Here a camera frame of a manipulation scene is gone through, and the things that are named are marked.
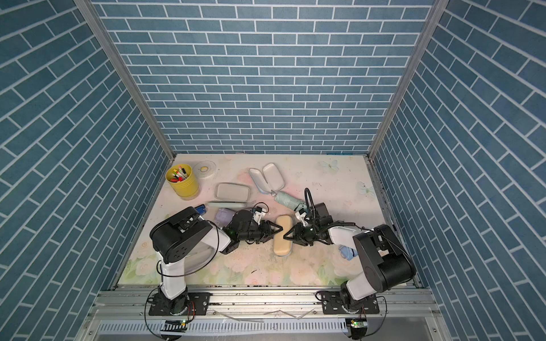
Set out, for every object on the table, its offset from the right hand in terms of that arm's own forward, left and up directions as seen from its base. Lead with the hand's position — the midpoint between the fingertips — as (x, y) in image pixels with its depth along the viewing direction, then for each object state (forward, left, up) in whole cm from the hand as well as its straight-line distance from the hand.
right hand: (288, 239), depth 86 cm
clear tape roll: (+35, +47, -1) cm, 59 cm away
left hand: (+1, +1, 0) cm, 2 cm away
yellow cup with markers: (+17, +47, +12) cm, 52 cm away
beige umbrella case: (-4, +2, +1) cm, 4 cm away
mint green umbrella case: (+13, +28, +2) cm, 31 cm away
